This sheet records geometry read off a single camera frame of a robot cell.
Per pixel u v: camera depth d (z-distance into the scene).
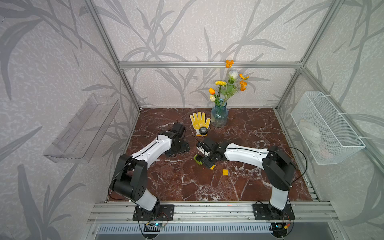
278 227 0.75
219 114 1.02
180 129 0.73
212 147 0.70
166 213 0.73
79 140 0.68
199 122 1.12
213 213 0.75
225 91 0.95
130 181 0.44
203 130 1.05
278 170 0.47
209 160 0.79
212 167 0.89
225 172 0.87
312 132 0.78
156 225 0.71
